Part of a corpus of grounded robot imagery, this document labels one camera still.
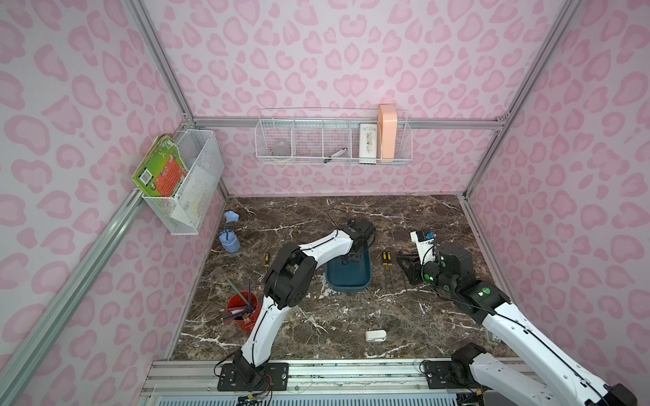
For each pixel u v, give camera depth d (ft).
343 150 3.21
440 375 2.39
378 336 2.58
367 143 2.99
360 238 2.40
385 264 3.19
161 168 2.35
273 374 2.41
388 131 2.70
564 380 1.34
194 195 2.77
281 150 3.19
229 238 3.14
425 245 2.15
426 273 2.10
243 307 2.62
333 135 3.13
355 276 3.00
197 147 3.12
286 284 1.86
